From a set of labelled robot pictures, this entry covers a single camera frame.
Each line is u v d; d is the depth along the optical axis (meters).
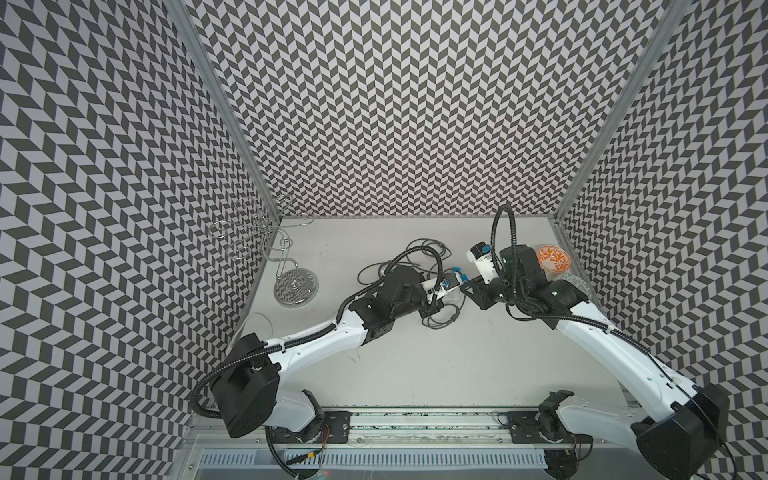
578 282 0.94
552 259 1.02
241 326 0.90
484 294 0.66
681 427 0.36
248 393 0.41
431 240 1.15
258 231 1.12
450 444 0.72
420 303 0.65
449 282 0.62
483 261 0.67
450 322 0.85
